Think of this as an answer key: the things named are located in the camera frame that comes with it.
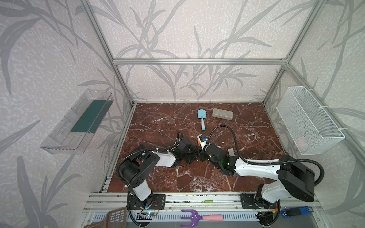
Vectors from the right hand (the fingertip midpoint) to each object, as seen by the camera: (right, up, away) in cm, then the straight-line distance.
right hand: (197, 140), depth 83 cm
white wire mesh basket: (+50, +10, -20) cm, 55 cm away
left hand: (+4, -8, +6) cm, 10 cm away
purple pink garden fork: (-1, -36, -13) cm, 38 cm away
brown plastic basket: (-41, -36, -13) cm, 57 cm away
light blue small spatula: (+5, +16, +29) cm, 34 cm away
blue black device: (+46, -34, -12) cm, 58 cm away
